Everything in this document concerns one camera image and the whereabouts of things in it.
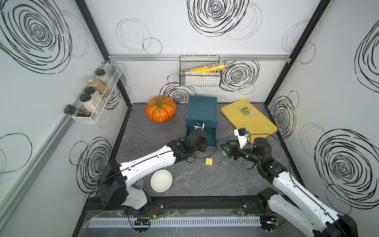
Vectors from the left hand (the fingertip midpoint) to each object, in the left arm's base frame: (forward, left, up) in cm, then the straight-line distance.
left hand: (203, 139), depth 78 cm
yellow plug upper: (-5, -4, -16) cm, 18 cm away
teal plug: (-9, -10, +2) cm, 14 cm away
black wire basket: (+32, +1, +16) cm, 36 cm away
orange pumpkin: (+26, +28, -6) cm, 39 cm away
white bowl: (-17, +22, -17) cm, 33 cm away
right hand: (-4, -11, +2) cm, 11 cm away
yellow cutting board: (+34, -32, -17) cm, 50 cm away
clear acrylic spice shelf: (+45, +60, +11) cm, 76 cm away
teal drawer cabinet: (+38, -3, -16) cm, 41 cm away
